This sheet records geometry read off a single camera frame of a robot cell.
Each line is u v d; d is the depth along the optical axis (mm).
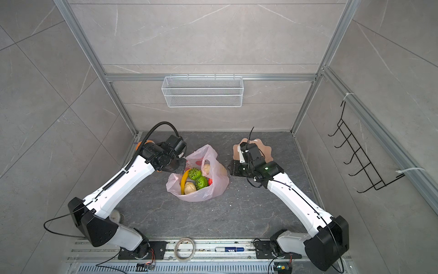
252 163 571
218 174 779
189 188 864
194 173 918
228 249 730
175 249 738
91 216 394
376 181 598
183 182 912
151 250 727
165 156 523
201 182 880
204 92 1005
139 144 513
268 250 719
